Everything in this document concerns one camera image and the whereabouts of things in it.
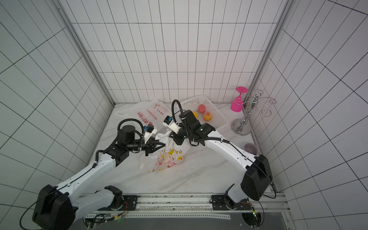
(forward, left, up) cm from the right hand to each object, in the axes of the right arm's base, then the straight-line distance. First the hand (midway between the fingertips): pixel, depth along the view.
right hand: (171, 130), depth 77 cm
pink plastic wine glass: (+18, -38, +4) cm, 42 cm away
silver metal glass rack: (+19, -48, -21) cm, 56 cm away
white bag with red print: (+28, +25, -18) cm, 42 cm away
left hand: (-9, +4, -2) cm, 10 cm away
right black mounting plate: (-30, -28, -21) cm, 46 cm away
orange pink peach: (+24, -22, -16) cm, 36 cm away
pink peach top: (+31, -18, -15) cm, 39 cm away
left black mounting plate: (-34, +19, -20) cm, 44 cm away
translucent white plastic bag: (-10, +1, -12) cm, 16 cm away
